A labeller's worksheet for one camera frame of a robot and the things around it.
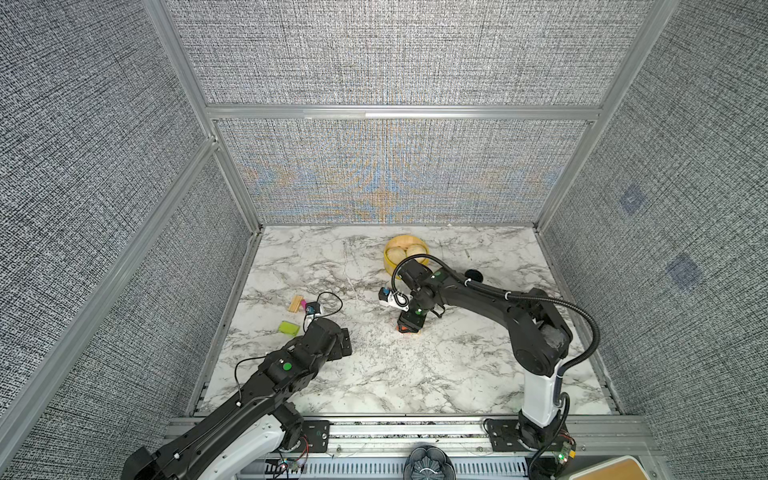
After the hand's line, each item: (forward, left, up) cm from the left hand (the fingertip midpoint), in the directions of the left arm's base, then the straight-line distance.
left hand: (335, 337), depth 81 cm
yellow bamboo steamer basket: (+38, -23, -4) cm, 45 cm away
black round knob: (-29, -22, -8) cm, 37 cm away
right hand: (+8, -20, -6) cm, 23 cm away
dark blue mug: (+21, -44, -2) cm, 49 cm away
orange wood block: (+3, -19, -2) cm, 19 cm away
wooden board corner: (-32, -64, -4) cm, 72 cm away
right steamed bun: (+32, -27, -2) cm, 42 cm away
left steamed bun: (+30, -19, -2) cm, 36 cm away
